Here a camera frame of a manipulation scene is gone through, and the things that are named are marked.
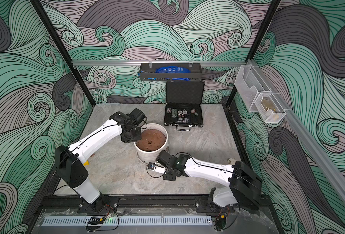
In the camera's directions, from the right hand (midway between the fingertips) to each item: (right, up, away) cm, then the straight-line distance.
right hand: (169, 168), depth 81 cm
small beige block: (+39, +2, +6) cm, 39 cm away
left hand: (-17, +17, 0) cm, 24 cm away
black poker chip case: (+12, +35, +37) cm, 52 cm away
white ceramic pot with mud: (-9, +15, +4) cm, 18 cm away
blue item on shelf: (+2, +60, +11) cm, 61 cm away
